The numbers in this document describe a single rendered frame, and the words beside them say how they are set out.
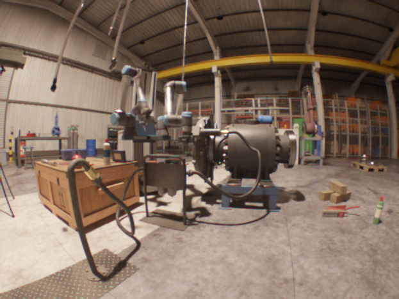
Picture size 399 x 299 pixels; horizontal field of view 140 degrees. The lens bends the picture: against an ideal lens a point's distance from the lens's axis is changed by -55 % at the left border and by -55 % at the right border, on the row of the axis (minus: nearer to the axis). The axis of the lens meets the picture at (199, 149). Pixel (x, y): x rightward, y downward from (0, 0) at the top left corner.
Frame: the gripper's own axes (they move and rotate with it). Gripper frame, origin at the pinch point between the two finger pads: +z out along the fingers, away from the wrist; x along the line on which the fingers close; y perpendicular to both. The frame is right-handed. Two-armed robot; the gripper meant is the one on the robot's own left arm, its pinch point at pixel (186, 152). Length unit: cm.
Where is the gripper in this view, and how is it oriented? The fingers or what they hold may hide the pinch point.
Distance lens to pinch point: 136.5
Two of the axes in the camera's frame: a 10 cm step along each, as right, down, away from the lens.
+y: -2.9, 0.4, -9.6
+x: 9.6, 0.2, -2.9
